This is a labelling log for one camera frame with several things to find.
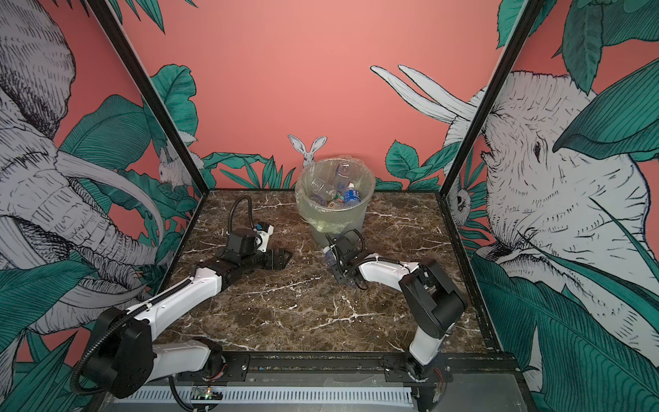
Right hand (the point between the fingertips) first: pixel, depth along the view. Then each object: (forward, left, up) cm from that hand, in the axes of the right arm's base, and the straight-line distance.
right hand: (338, 266), depth 93 cm
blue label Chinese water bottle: (+20, -5, +16) cm, 27 cm away
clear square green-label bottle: (+21, +6, +19) cm, 29 cm away
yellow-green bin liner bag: (+15, +2, +12) cm, 19 cm away
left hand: (+1, +19, +11) cm, 22 cm away
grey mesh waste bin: (+27, +2, +10) cm, 29 cm away
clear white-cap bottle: (+5, +3, 0) cm, 6 cm away
